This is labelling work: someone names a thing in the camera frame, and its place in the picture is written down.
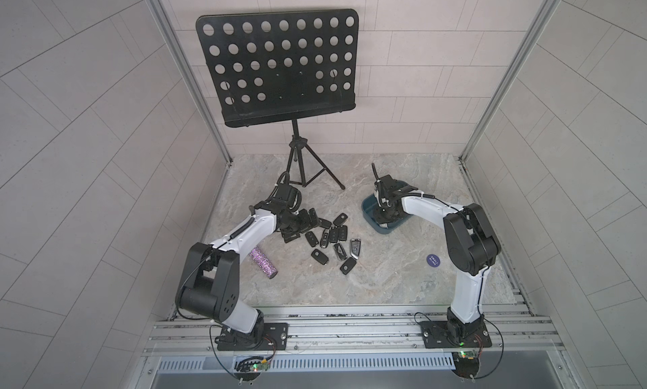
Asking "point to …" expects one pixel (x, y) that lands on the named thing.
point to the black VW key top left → (324, 223)
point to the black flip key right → (343, 232)
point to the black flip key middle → (334, 234)
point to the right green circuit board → (467, 363)
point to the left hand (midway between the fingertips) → (316, 225)
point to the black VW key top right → (340, 220)
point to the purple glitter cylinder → (262, 261)
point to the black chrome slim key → (325, 238)
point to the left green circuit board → (249, 369)
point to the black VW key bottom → (348, 265)
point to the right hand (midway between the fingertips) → (378, 216)
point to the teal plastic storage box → (368, 204)
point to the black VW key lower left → (318, 254)
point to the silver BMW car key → (355, 247)
